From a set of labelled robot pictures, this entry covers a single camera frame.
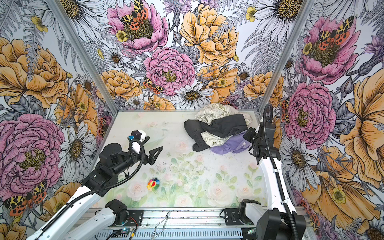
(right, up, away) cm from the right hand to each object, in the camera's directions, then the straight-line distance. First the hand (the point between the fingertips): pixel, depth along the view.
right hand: (248, 133), depth 80 cm
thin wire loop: (-41, -39, -6) cm, 57 cm away
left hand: (-47, -5, -9) cm, 48 cm away
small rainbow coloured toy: (-51, -28, +4) cm, 58 cm away
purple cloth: (-2, -8, +19) cm, 21 cm away
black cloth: (-13, +3, +17) cm, 22 cm away
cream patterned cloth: (-15, +12, +17) cm, 26 cm away
